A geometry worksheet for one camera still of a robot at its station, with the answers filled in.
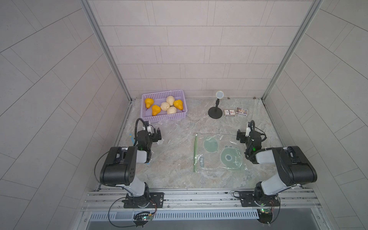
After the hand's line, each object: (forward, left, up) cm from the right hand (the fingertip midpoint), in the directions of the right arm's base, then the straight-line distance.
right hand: (245, 128), depth 95 cm
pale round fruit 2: (+27, +51, +4) cm, 58 cm away
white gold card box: (+15, +7, -1) cm, 17 cm away
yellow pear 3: (+20, +62, +3) cm, 65 cm away
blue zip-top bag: (-7, +56, +3) cm, 57 cm away
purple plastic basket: (+18, +69, 0) cm, 71 cm away
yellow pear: (+24, +45, +2) cm, 51 cm away
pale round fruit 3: (+17, +50, +4) cm, 53 cm away
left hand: (+4, +61, +3) cm, 61 cm away
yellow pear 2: (+27, +68, +4) cm, 73 cm away
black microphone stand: (+17, +17, -2) cm, 24 cm away
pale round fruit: (+21, +55, +4) cm, 59 cm away
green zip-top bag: (-14, +20, -4) cm, 25 cm away
